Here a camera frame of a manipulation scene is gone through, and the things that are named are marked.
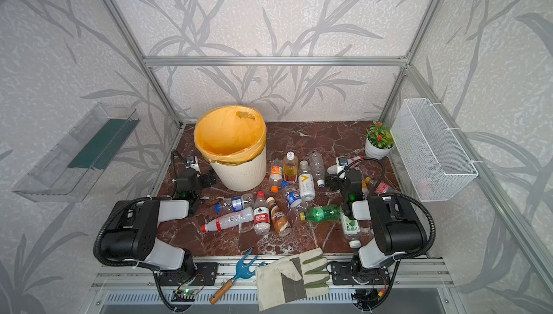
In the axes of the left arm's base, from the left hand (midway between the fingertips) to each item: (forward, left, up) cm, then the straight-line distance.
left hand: (202, 169), depth 94 cm
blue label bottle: (-15, -17, -1) cm, 23 cm away
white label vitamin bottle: (-6, -46, 0) cm, 46 cm away
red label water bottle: (-20, -28, 0) cm, 35 cm away
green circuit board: (-45, -3, -9) cm, 46 cm away
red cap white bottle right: (+1, -59, 0) cm, 59 cm away
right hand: (+1, -60, +1) cm, 60 cm away
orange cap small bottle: (-1, -33, -3) cm, 33 cm away
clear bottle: (+2, -52, -1) cm, 52 cm away
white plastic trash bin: (-4, -18, 0) cm, 19 cm away
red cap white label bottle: (-22, -16, -1) cm, 27 cm away
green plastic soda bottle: (-20, -51, 0) cm, 55 cm away
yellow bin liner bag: (+12, -12, +10) cm, 20 cm away
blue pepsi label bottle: (-13, -40, -1) cm, 42 cm away
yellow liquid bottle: (-2, -39, +4) cm, 39 cm away
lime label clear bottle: (-25, -62, -2) cm, 67 cm away
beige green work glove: (-41, -40, -5) cm, 57 cm away
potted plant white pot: (+10, -79, +9) cm, 80 cm away
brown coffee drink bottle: (-21, -35, -1) cm, 41 cm away
